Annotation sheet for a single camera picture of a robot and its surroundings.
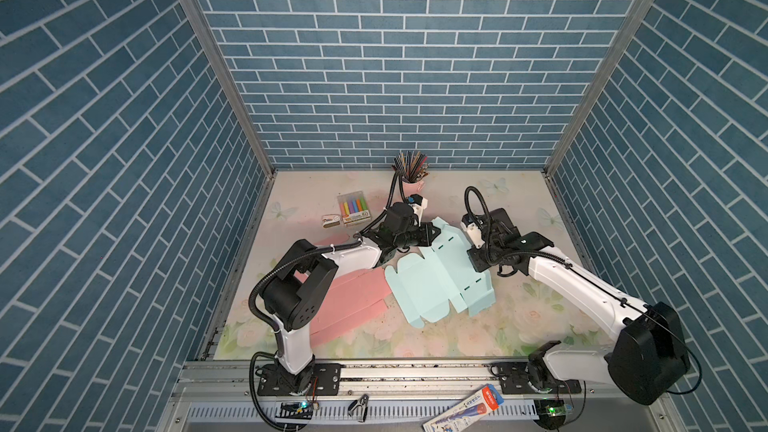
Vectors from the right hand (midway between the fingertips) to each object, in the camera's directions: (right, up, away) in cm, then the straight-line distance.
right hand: (471, 249), depth 85 cm
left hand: (-8, +5, +2) cm, 10 cm away
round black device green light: (+15, -37, -15) cm, 42 cm away
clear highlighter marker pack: (-37, +11, +23) cm, 45 cm away
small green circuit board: (-46, -37, -13) cm, 61 cm away
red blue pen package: (-6, -35, -17) cm, 40 cm away
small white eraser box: (-45, +7, +19) cm, 49 cm away
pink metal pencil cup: (-16, +18, +18) cm, 30 cm away
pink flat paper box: (-33, -16, -1) cm, 37 cm away
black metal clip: (-29, -35, -15) cm, 48 cm away
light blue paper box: (-13, -13, +5) cm, 18 cm away
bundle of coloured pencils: (-16, +26, +20) cm, 37 cm away
